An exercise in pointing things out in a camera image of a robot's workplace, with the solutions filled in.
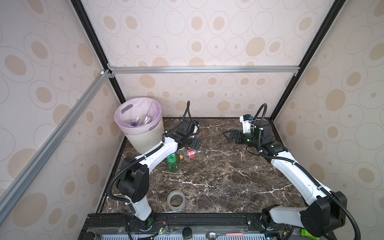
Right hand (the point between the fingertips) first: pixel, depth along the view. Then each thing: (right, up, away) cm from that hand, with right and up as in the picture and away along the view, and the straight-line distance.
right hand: (230, 132), depth 78 cm
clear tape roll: (-29, -33, +3) cm, 44 cm away
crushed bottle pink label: (-53, +8, +21) cm, 58 cm away
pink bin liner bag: (-56, +11, +18) cm, 60 cm away
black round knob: (-22, -42, -16) cm, 50 cm away
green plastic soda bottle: (-32, -19, +13) cm, 40 cm away
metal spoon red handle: (-10, -50, -6) cm, 52 cm away
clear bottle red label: (-21, -13, +16) cm, 30 cm away
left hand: (-17, -3, +8) cm, 19 cm away
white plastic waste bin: (-47, -5, +4) cm, 47 cm away
